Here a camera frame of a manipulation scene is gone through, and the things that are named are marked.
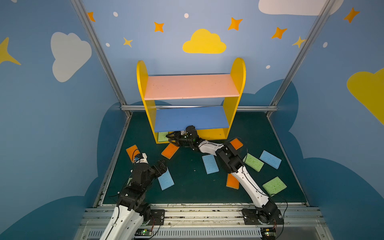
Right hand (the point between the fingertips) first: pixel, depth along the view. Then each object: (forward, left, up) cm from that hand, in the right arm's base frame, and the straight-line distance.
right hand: (167, 137), depth 98 cm
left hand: (-22, 0, +7) cm, 23 cm away
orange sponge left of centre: (-7, -2, -6) cm, 10 cm away
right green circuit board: (-49, -57, -9) cm, 76 cm away
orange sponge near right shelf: (+2, -48, -7) cm, 48 cm away
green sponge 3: (-12, -56, -6) cm, 58 cm away
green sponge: (+3, +5, -4) cm, 7 cm away
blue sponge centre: (-15, -29, -6) cm, 33 cm away
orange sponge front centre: (-25, -42, -7) cm, 49 cm away
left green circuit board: (-52, +4, -7) cm, 52 cm away
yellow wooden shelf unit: (+35, -27, +2) cm, 44 cm away
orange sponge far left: (-8, +23, -7) cm, 26 cm away
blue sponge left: (-27, -3, -6) cm, 28 cm away
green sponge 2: (-26, -66, -7) cm, 71 cm away
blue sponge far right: (-9, -68, -8) cm, 69 cm away
